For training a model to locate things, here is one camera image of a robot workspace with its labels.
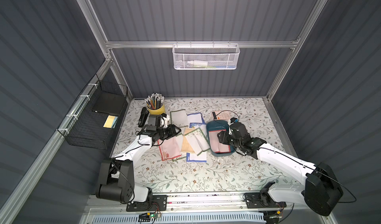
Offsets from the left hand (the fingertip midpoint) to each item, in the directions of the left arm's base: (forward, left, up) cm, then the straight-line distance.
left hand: (180, 131), depth 86 cm
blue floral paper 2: (+13, -9, -12) cm, 20 cm away
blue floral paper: (-11, -8, -13) cm, 18 cm away
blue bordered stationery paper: (+20, -10, -13) cm, 25 cm away
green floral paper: (+2, +1, -12) cm, 13 cm away
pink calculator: (+21, -31, -12) cm, 39 cm away
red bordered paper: (-4, -23, -12) cm, 26 cm away
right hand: (-4, -24, 0) cm, 24 cm away
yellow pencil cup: (+15, +15, 0) cm, 21 cm away
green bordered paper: (+20, +3, -13) cm, 24 cm away
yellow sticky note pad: (-3, +34, +13) cm, 36 cm away
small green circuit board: (-39, +10, -12) cm, 42 cm away
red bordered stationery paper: (-5, +7, -14) cm, 16 cm away
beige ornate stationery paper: (-5, -3, -11) cm, 13 cm away
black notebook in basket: (+12, +40, +12) cm, 44 cm away
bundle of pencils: (+22, +18, +2) cm, 29 cm away
